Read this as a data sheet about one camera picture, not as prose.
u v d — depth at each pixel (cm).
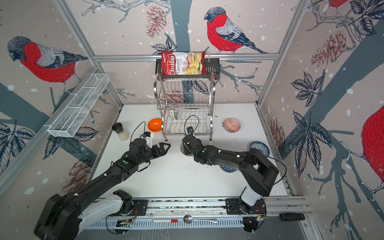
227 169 85
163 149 74
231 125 107
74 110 76
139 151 65
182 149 88
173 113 98
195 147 66
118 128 92
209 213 73
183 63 88
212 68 95
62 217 39
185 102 125
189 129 77
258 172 44
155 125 104
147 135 76
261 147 92
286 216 68
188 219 69
